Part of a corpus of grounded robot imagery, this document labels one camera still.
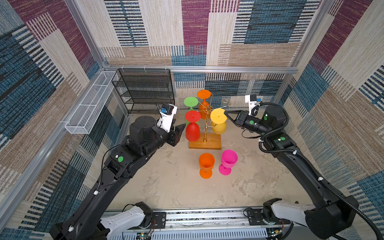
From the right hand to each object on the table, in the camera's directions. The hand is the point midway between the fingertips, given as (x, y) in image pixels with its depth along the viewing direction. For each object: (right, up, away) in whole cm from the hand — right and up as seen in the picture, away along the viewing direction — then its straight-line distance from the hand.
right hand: (224, 115), depth 66 cm
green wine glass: (-15, +8, +12) cm, 20 cm away
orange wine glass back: (-8, +5, +13) cm, 16 cm away
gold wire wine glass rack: (-4, -15, +35) cm, 39 cm away
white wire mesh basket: (-64, -1, +5) cm, 64 cm away
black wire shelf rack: (-49, +21, +44) cm, 69 cm away
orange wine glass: (-6, -24, +15) cm, 29 cm away
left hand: (-19, -2, -7) cm, 20 cm away
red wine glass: (-14, -7, +12) cm, 19 cm away
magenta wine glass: (+5, -22, +14) cm, 26 cm away
